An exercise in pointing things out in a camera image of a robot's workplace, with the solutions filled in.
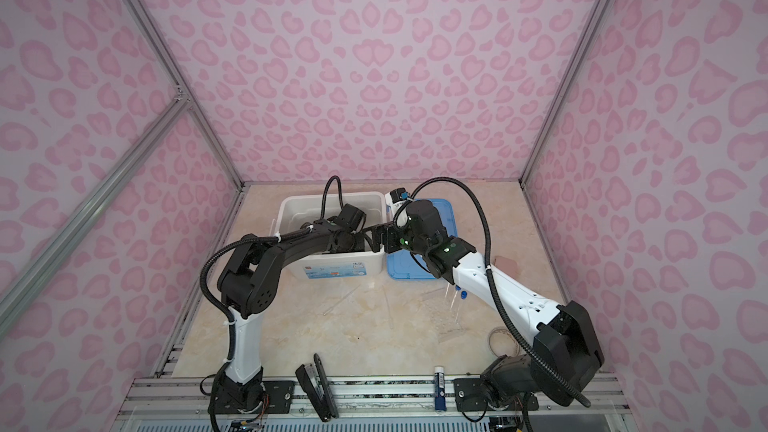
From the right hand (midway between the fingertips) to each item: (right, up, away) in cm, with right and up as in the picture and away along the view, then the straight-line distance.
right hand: (377, 226), depth 76 cm
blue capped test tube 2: (+22, -17, -1) cm, 28 cm away
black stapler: (-15, -39, -2) cm, 42 cm away
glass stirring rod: (-16, -26, +11) cm, 33 cm away
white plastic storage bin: (-29, +3, +19) cm, 34 cm away
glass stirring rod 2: (+3, -26, +12) cm, 29 cm away
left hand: (-7, -7, +24) cm, 26 cm away
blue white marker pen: (+15, -39, -3) cm, 42 cm away
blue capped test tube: (+19, -20, +10) cm, 29 cm away
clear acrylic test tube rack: (+19, -26, +12) cm, 34 cm away
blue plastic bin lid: (+7, -14, +21) cm, 26 cm away
